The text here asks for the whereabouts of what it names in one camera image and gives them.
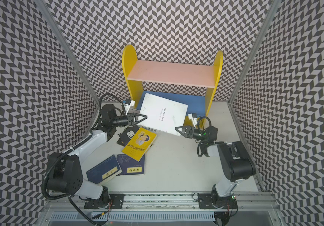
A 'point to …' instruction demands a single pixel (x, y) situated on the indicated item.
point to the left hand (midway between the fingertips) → (146, 119)
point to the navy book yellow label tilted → (103, 171)
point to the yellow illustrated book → (138, 144)
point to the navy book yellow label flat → (130, 166)
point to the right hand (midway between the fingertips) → (176, 131)
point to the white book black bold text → (157, 132)
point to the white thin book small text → (162, 114)
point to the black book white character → (126, 135)
